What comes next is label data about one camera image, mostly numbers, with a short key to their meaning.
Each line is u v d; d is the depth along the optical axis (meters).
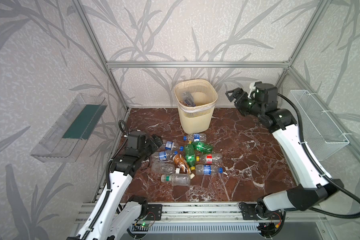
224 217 0.72
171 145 0.94
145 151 0.61
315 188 0.39
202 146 0.93
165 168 0.83
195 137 0.99
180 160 0.87
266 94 0.48
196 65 0.95
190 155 0.89
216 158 0.87
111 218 0.42
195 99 1.05
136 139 0.53
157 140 0.67
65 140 0.66
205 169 0.83
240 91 0.60
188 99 0.96
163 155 0.89
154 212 0.73
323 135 0.61
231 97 0.61
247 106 0.57
